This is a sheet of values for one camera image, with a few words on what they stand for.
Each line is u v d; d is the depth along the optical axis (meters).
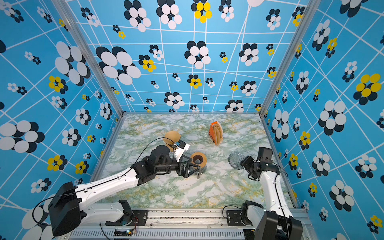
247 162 0.75
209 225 0.72
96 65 0.91
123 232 0.72
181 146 0.65
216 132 0.98
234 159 0.91
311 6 0.68
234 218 0.73
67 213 0.39
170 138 0.65
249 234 0.71
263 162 0.63
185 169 0.64
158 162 0.58
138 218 0.73
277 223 0.39
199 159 0.85
